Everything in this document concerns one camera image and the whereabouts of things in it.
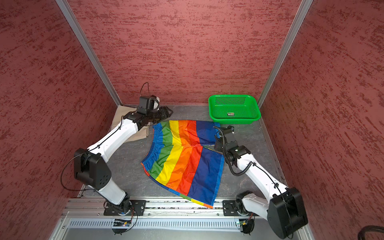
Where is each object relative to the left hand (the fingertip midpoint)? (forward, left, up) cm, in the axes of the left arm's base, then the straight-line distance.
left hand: (170, 116), depth 85 cm
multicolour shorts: (-14, -6, -22) cm, 27 cm away
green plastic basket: (+26, -45, -20) cm, 56 cm away
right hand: (-13, -29, -10) cm, 33 cm away
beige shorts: (+20, +43, -19) cm, 51 cm away
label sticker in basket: (+21, -43, -21) cm, 52 cm away
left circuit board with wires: (-50, +19, -23) cm, 58 cm away
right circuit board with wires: (-50, -41, -22) cm, 69 cm away
